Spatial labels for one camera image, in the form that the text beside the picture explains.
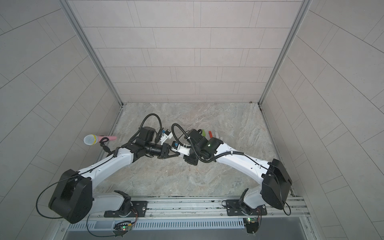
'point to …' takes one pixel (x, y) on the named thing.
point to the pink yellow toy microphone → (91, 139)
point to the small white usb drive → (216, 133)
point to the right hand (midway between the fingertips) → (185, 155)
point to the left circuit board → (121, 228)
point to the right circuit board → (252, 225)
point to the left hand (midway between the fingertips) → (179, 154)
